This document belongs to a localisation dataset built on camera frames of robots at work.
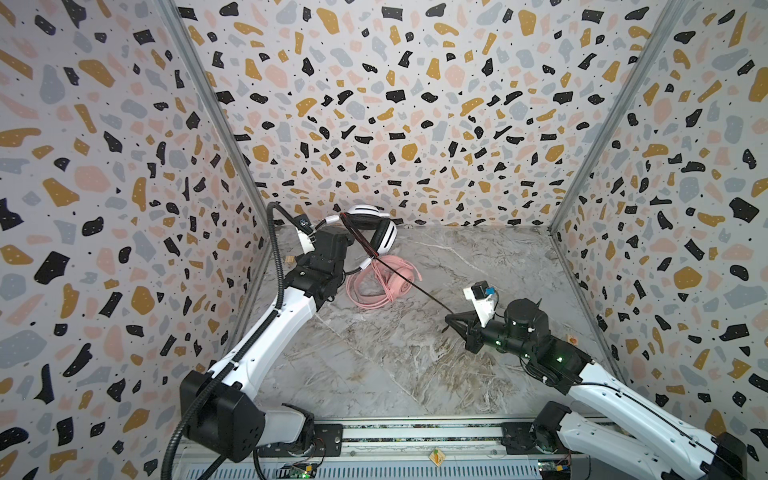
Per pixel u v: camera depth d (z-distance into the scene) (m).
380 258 0.79
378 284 1.00
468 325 0.65
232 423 0.45
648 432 0.43
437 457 0.71
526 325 0.53
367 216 0.75
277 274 0.49
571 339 0.91
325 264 0.58
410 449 0.73
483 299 0.62
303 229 0.64
